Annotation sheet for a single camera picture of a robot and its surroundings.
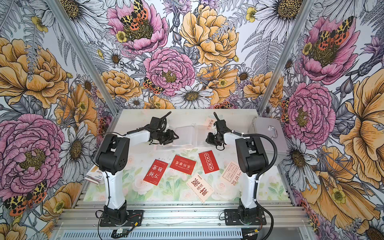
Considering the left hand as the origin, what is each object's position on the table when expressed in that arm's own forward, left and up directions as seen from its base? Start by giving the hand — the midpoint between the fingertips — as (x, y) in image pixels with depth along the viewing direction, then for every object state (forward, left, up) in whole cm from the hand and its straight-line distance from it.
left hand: (176, 141), depth 100 cm
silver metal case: (-1, -60, +14) cm, 62 cm away
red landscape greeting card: (-15, -5, -3) cm, 16 cm away
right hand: (0, -21, -2) cm, 21 cm away
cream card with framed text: (-21, -34, -3) cm, 40 cm away
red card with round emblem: (-13, -21, -3) cm, 25 cm away
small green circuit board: (-48, +22, -3) cm, 53 cm away
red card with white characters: (-19, +11, -3) cm, 22 cm away
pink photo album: (+4, -10, 0) cm, 10 cm away
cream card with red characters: (-28, -15, -4) cm, 32 cm away
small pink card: (+18, -24, -3) cm, 30 cm away
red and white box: (-23, +43, +1) cm, 48 cm away
